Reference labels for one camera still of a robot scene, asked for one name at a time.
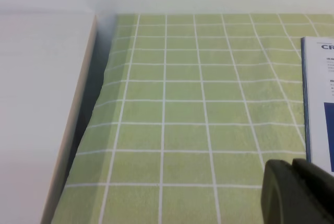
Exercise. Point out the green checkered tablecloth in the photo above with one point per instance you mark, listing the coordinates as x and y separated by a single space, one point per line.
190 110

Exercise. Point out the white side panel board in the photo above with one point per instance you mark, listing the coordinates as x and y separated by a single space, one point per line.
45 60

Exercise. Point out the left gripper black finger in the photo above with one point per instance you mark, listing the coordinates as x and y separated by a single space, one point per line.
297 192

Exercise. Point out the robot brochure book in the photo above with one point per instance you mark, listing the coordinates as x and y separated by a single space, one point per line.
317 74

